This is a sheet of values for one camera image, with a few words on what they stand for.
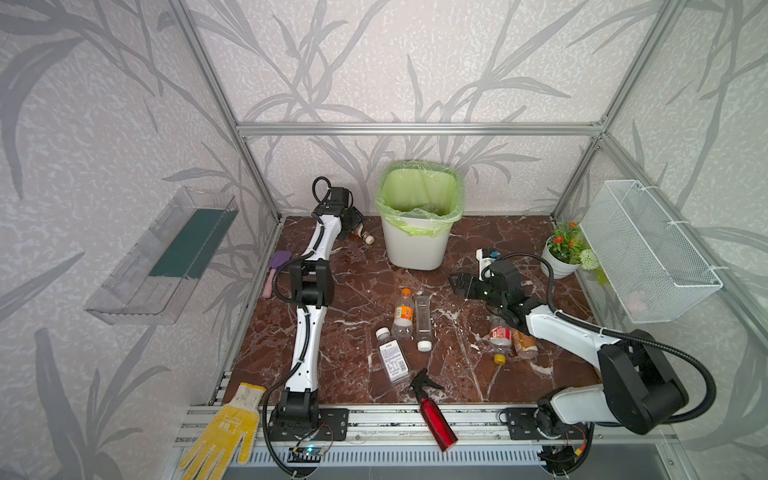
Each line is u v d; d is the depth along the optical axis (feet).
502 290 2.27
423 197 3.41
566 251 3.07
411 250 3.21
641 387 1.39
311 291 2.37
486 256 2.59
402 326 2.91
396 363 2.64
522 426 2.41
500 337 2.73
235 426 2.38
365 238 3.65
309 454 2.34
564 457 2.37
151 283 2.09
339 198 2.99
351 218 3.37
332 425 2.40
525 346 2.69
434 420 2.37
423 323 2.76
